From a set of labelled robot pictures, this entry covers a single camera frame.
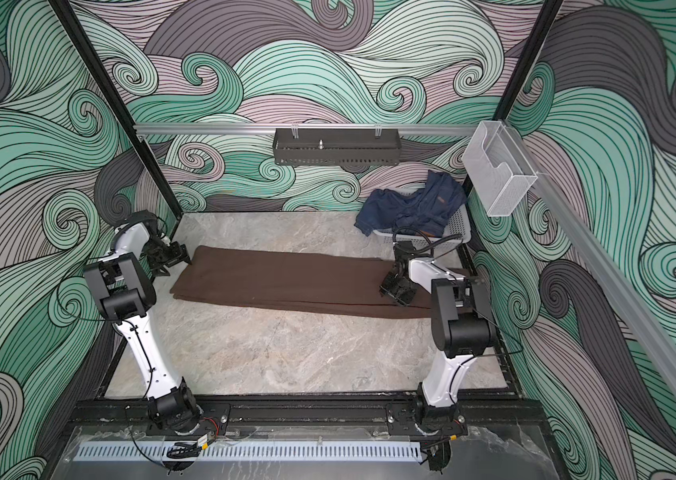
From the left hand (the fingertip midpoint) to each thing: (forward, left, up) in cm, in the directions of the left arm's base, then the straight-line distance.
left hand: (179, 262), depth 99 cm
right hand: (-9, -71, -3) cm, 71 cm away
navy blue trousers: (+25, -88, +4) cm, 91 cm away
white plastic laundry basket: (+16, -99, +4) cm, 100 cm away
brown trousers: (-2, -26, -7) cm, 27 cm away
